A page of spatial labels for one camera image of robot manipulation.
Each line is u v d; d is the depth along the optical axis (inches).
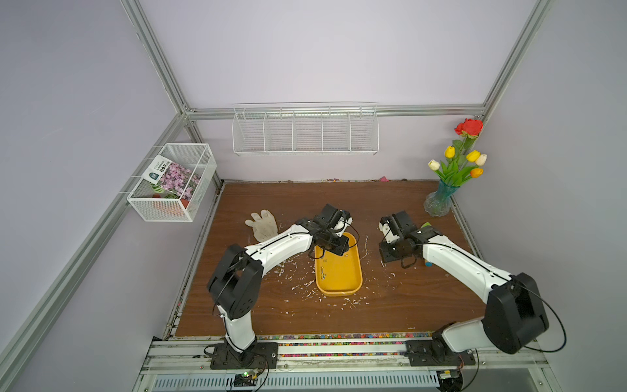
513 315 16.7
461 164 36.5
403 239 25.8
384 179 48.8
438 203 40.9
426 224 41.0
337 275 36.6
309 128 38.8
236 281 18.3
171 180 29.0
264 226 40.9
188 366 28.9
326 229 28.1
